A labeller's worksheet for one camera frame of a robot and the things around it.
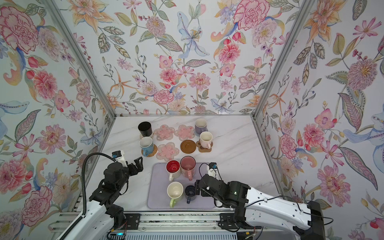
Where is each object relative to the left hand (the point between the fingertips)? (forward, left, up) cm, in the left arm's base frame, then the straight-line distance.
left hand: (138, 160), depth 82 cm
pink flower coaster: (+29, -10, -13) cm, 34 cm away
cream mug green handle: (-13, -20, -11) cm, 26 cm away
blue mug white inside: (+16, 0, -8) cm, 18 cm away
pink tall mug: (0, -27, -8) cm, 28 cm away
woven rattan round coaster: (+14, -5, -13) cm, 20 cm away
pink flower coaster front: (+13, -13, -14) cm, 23 cm away
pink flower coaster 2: (+30, -24, -14) cm, 41 cm away
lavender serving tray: (-15, -10, -15) cm, 23 cm away
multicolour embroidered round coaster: (+25, +7, -12) cm, 29 cm away
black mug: (+26, +2, -4) cm, 26 cm away
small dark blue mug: (-14, -28, -12) cm, 34 cm away
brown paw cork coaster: (+14, -36, -13) cm, 41 cm away
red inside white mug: (0, -18, -11) cm, 21 cm away
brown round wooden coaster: (+17, -27, -14) cm, 35 cm away
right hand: (-13, -33, -2) cm, 36 cm away
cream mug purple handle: (+30, -36, -7) cm, 47 cm away
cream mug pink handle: (+18, -39, -6) cm, 43 cm away
